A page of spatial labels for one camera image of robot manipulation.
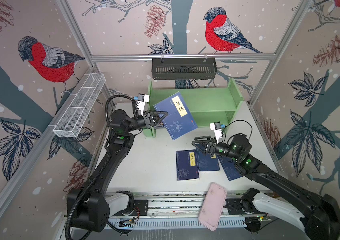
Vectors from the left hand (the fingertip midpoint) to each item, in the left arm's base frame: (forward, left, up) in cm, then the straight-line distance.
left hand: (166, 116), depth 61 cm
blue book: (-4, -23, -38) cm, 45 cm away
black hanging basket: (+56, -11, -12) cm, 58 cm away
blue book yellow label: (0, -5, -4) cm, 7 cm away
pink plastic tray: (-27, -23, -38) cm, 52 cm away
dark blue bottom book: (-6, -11, -39) cm, 41 cm away
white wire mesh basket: (+5, +47, -10) cm, 49 cm away
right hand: (-6, -12, -12) cm, 18 cm away
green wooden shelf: (+19, -24, -15) cm, 35 cm away
